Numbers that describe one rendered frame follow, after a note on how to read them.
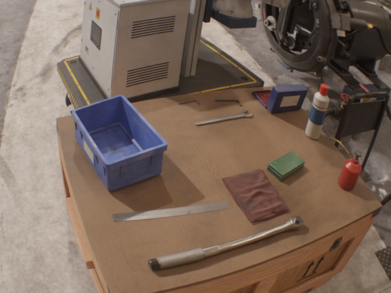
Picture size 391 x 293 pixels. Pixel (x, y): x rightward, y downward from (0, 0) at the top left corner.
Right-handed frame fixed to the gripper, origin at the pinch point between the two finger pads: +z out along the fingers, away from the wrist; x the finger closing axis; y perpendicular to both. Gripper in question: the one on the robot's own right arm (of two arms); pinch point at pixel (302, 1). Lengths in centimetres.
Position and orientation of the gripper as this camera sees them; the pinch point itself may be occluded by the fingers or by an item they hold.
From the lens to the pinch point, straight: 238.9
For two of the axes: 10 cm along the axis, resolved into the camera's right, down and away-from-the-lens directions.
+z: 1.3, 5.1, 8.5
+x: 6.3, 6.2, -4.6
